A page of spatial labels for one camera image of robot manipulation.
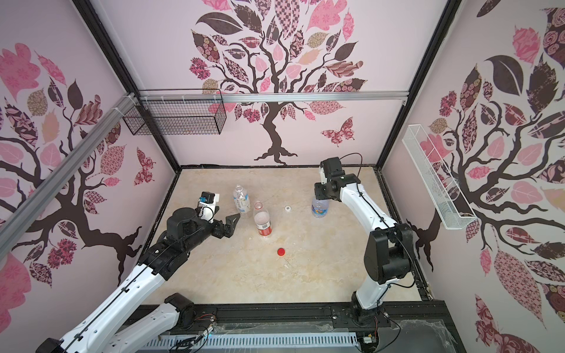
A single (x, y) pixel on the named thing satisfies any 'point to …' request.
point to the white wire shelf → (438, 179)
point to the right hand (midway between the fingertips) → (322, 194)
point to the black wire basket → (179, 112)
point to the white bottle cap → (288, 208)
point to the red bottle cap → (281, 251)
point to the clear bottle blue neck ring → (320, 207)
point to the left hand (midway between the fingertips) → (227, 215)
